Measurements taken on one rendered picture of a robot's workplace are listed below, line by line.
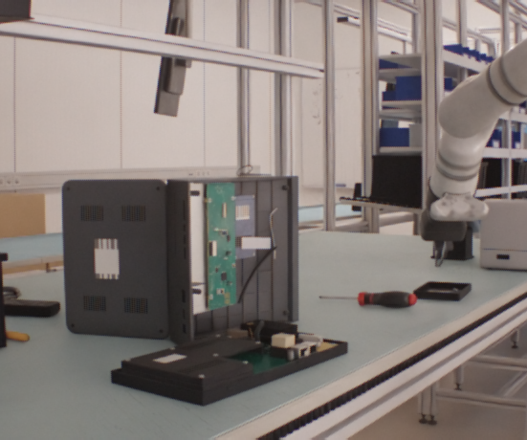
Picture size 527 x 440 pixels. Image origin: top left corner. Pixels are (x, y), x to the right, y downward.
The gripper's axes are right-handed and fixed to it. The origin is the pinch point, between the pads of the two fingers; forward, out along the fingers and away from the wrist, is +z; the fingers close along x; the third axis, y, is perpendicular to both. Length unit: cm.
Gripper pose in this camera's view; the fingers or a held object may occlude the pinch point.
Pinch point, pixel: (437, 266)
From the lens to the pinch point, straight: 142.4
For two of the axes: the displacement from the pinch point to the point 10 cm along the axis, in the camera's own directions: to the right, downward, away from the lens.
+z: 0.0, 6.4, 7.6
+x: -10.0, 0.1, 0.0
